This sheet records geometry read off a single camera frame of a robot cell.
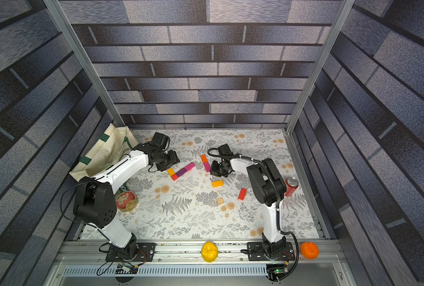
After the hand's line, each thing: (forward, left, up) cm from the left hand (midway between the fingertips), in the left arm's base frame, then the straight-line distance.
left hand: (178, 161), depth 89 cm
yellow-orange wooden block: (-6, -21, -12) cm, 25 cm away
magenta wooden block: (+6, -5, -13) cm, 15 cm away
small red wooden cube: (-2, +4, -12) cm, 13 cm away
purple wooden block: (+1, 0, -13) cm, 13 cm away
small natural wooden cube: (-16, -22, -11) cm, 30 cm away
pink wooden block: (+5, -15, -13) cm, 20 cm away
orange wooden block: (+11, -12, -13) cm, 21 cm away
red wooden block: (-12, -34, -12) cm, 38 cm away
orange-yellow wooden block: (0, +6, -10) cm, 12 cm away
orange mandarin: (-38, -58, -8) cm, 70 cm away
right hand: (+1, -16, -12) cm, 20 cm away
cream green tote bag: (+8, +36, +4) cm, 37 cm away
